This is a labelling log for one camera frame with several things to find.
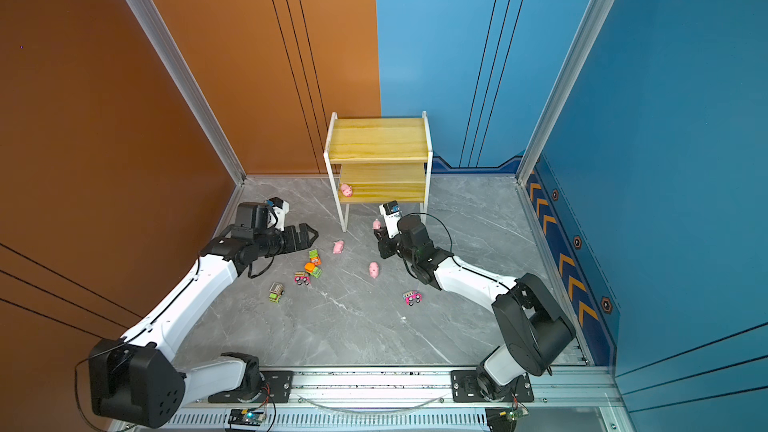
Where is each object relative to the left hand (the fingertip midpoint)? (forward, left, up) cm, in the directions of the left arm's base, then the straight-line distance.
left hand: (306, 233), depth 83 cm
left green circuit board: (-40, +10, -19) cm, 46 cm away
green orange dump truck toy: (+1, +1, -14) cm, 14 cm away
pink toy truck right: (-12, -30, -14) cm, 35 cm away
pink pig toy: (+16, -10, +1) cm, 18 cm away
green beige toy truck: (-11, +10, -14) cm, 21 cm away
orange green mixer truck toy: (-3, +1, -14) cm, 15 cm away
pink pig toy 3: (+5, -6, -15) cm, 17 cm away
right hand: (+2, -19, -2) cm, 19 cm away
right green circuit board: (-40, -51, -17) cm, 67 cm away
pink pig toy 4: (-3, -18, -14) cm, 23 cm away
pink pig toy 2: (+3, -19, 0) cm, 20 cm away
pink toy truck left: (-6, +4, -15) cm, 16 cm away
